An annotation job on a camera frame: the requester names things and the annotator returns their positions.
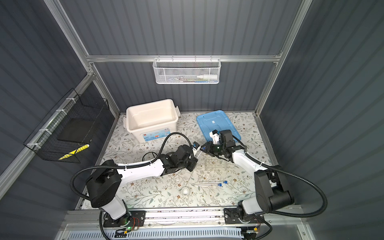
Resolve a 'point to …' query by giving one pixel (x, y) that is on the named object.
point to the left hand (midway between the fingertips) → (197, 159)
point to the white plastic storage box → (152, 120)
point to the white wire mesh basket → (186, 71)
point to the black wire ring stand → (148, 153)
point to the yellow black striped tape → (77, 150)
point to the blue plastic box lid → (217, 120)
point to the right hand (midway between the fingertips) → (202, 150)
